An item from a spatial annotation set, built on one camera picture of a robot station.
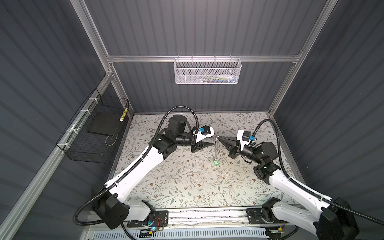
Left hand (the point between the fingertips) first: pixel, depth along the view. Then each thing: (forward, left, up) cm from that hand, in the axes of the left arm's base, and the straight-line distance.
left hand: (211, 137), depth 68 cm
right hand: (-3, -4, +2) cm, 5 cm away
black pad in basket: (+11, +52, +1) cm, 53 cm away
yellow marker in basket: (+20, +46, -3) cm, 50 cm away
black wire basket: (+6, +58, -4) cm, 59 cm away
